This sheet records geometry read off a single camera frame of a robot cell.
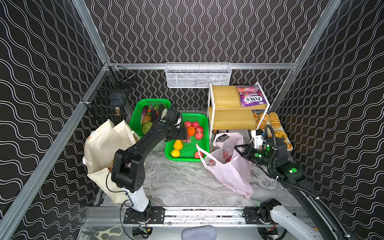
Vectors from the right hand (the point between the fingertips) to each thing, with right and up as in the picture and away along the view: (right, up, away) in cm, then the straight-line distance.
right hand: (234, 147), depth 71 cm
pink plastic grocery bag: (-2, -10, -2) cm, 10 cm away
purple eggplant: (-57, +21, +45) cm, 75 cm away
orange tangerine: (-21, +7, +32) cm, 38 cm away
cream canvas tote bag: (-66, +2, +5) cm, 66 cm away
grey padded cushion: (-16, -38, -3) cm, 42 cm away
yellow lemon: (-30, -7, +20) cm, 37 cm away
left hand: (-23, +4, +17) cm, 29 cm away
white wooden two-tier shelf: (+3, +19, +7) cm, 21 cm away
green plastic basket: (-59, +13, +32) cm, 68 cm away
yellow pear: (-29, -2, +24) cm, 38 cm away
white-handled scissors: (-60, -40, -1) cm, 72 cm away
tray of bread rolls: (+38, +12, +39) cm, 56 cm away
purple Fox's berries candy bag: (+10, +26, +7) cm, 29 cm away
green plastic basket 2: (-16, +10, +36) cm, 41 cm away
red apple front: (-18, -5, +5) cm, 19 cm away
